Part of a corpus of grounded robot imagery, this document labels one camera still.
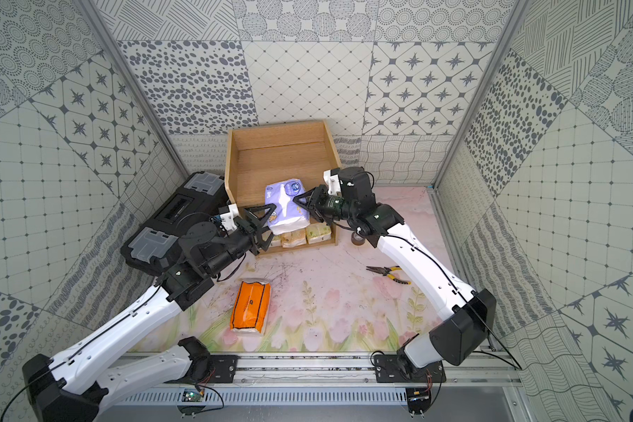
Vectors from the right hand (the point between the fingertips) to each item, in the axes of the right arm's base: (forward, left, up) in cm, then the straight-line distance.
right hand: (296, 204), depth 68 cm
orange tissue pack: (-17, +15, -28) cm, 36 cm away
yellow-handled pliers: (-1, -29, -35) cm, 45 cm away
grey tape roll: (+12, -19, -34) cm, 41 cm away
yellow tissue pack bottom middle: (+8, +5, -28) cm, 30 cm away
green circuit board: (-39, +29, -36) cm, 61 cm away
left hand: (-4, +4, +4) cm, 7 cm away
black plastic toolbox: (-3, +46, -16) cm, 49 cm away
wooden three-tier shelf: (+24, +14, -2) cm, 28 cm away
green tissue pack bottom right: (+12, -4, -29) cm, 31 cm away
